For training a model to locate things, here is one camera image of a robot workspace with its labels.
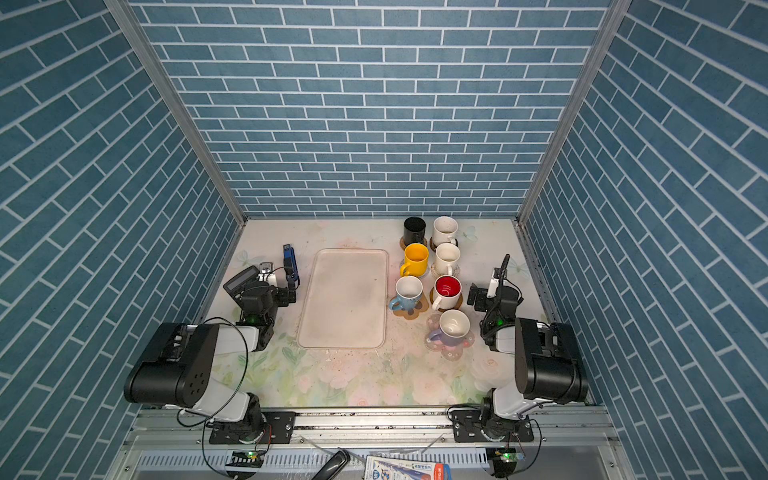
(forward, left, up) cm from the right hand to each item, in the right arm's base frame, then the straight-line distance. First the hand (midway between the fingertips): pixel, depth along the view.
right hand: (488, 282), depth 94 cm
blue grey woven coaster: (+8, +20, -5) cm, 22 cm away
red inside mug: (-2, +13, -3) cm, 13 cm away
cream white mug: (+10, +13, +1) cm, 17 cm away
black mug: (+20, +25, +2) cm, 32 cm away
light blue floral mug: (-3, +26, -2) cm, 26 cm away
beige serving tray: (-7, +46, -6) cm, 47 cm away
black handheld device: (-50, +39, -2) cm, 64 cm away
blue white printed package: (-50, +28, -5) cm, 57 cm away
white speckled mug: (+24, +14, 0) cm, 28 cm away
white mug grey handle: (-14, +11, -6) cm, 18 cm away
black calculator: (-6, +82, -2) cm, 83 cm away
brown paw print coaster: (-10, +24, -5) cm, 26 cm away
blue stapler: (+3, +67, -2) cm, 67 cm away
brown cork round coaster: (-4, +18, -5) cm, 19 cm away
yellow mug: (+5, +24, +3) cm, 25 cm away
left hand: (-5, +68, +3) cm, 68 cm away
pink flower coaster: (-21, +12, -7) cm, 25 cm away
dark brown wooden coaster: (+18, +17, -5) cm, 26 cm away
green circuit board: (-50, +62, -8) cm, 81 cm away
